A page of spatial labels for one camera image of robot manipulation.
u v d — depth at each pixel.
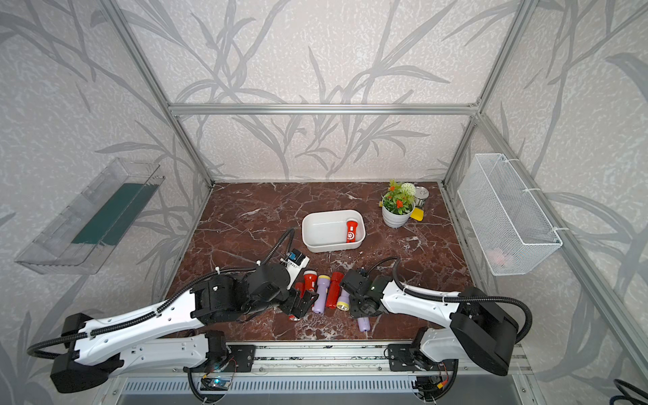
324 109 0.97
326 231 1.04
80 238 0.64
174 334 0.46
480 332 0.42
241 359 0.74
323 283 0.86
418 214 1.07
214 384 0.71
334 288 0.85
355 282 0.66
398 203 0.94
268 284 0.48
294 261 0.59
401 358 0.75
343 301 0.81
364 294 0.64
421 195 1.11
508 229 0.62
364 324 0.77
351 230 0.99
